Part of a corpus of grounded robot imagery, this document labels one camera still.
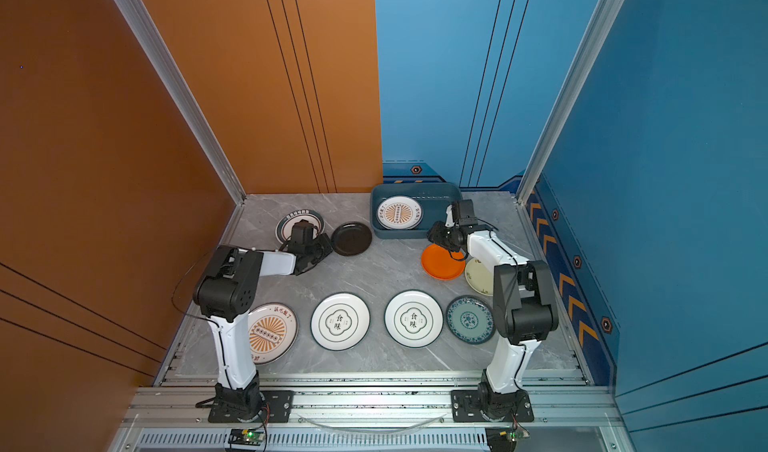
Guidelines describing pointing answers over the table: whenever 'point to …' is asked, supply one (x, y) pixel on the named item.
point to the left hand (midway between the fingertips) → (337, 240)
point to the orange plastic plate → (438, 263)
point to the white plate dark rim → (295, 215)
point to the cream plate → (480, 276)
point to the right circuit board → (502, 439)
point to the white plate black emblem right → (414, 318)
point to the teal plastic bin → (435, 198)
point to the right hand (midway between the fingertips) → (430, 235)
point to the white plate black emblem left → (340, 321)
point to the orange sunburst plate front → (273, 332)
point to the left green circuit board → (246, 437)
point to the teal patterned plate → (470, 319)
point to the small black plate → (351, 238)
